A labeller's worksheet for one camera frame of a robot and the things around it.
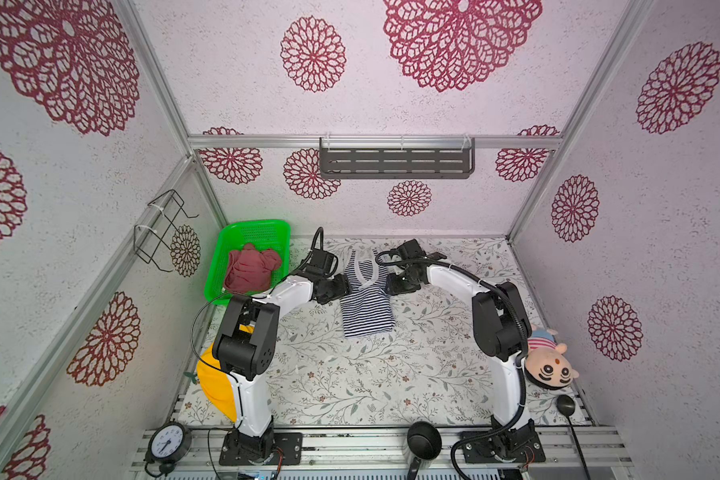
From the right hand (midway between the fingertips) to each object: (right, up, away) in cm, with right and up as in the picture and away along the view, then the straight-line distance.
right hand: (391, 283), depth 100 cm
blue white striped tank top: (-8, -8, -2) cm, 12 cm away
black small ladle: (+45, -32, -20) cm, 58 cm away
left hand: (-16, -3, -2) cm, 16 cm away
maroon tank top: (-50, +5, +6) cm, 50 cm away
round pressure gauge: (-57, -37, -28) cm, 74 cm away
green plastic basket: (-58, +17, +12) cm, 62 cm away
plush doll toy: (+39, -21, -20) cm, 48 cm away
